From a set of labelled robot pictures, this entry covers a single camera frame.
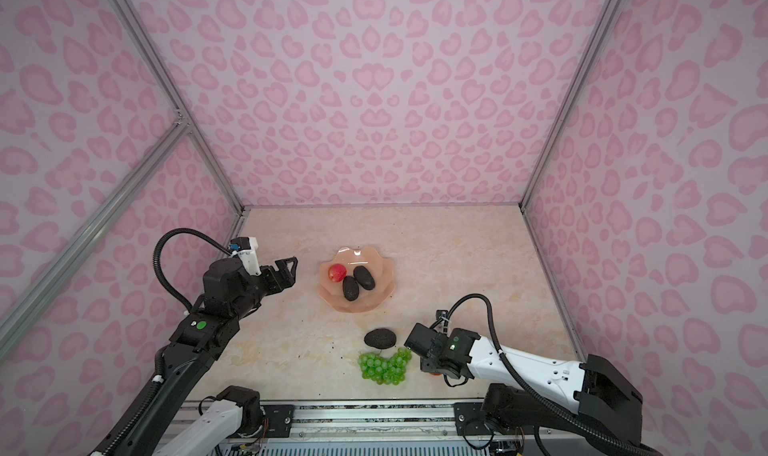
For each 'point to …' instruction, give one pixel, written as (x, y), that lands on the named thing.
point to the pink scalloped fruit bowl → (381, 269)
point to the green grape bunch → (375, 367)
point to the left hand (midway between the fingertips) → (284, 258)
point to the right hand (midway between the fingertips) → (433, 362)
